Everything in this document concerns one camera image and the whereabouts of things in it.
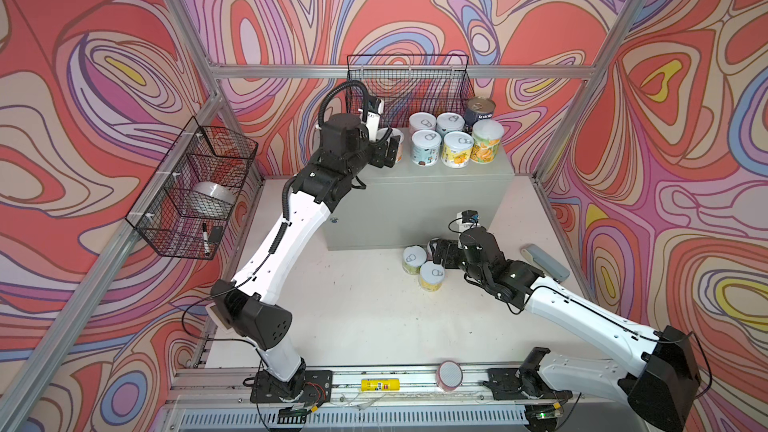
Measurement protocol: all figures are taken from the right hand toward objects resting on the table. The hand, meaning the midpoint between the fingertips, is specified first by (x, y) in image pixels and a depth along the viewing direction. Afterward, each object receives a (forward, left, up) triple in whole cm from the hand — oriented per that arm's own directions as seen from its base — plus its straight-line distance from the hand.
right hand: (444, 250), depth 80 cm
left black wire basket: (+6, +63, +17) cm, 65 cm away
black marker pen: (0, +60, +10) cm, 61 cm away
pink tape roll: (-28, +2, -11) cm, 30 cm away
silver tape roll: (+6, +57, +17) cm, 60 cm away
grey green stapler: (+1, -34, -13) cm, 36 cm away
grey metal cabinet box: (+12, +10, +5) cm, 17 cm away
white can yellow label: (-2, +3, -11) cm, 12 cm away
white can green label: (+4, +8, -11) cm, 14 cm away
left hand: (+17, +15, +28) cm, 36 cm away
